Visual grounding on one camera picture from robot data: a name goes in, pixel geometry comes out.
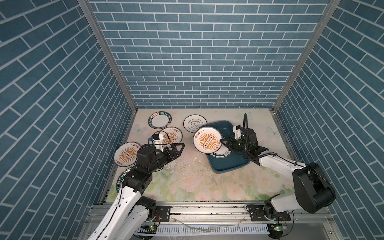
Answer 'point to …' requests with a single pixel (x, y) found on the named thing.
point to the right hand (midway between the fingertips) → (219, 138)
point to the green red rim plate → (223, 152)
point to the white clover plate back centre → (192, 122)
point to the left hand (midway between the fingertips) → (181, 148)
